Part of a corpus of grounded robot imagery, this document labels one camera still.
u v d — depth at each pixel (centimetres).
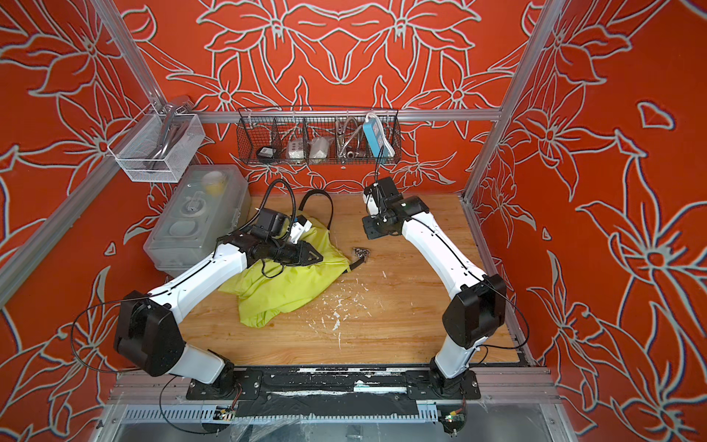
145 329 42
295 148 93
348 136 84
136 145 79
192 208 89
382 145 89
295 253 71
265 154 95
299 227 76
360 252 98
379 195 63
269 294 81
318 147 95
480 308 43
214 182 99
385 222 57
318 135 100
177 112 86
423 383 73
